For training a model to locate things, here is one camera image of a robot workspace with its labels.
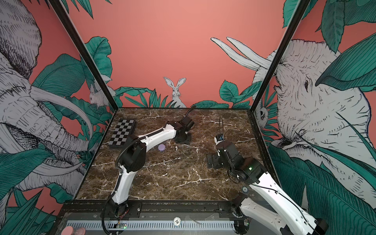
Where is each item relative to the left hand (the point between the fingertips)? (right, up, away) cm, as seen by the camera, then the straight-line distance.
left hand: (188, 139), depth 94 cm
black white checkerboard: (-47, +7, +10) cm, 48 cm away
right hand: (+13, -4, -23) cm, 27 cm away
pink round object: (-49, -35, -33) cm, 69 cm away
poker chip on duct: (-5, -37, -23) cm, 44 cm away
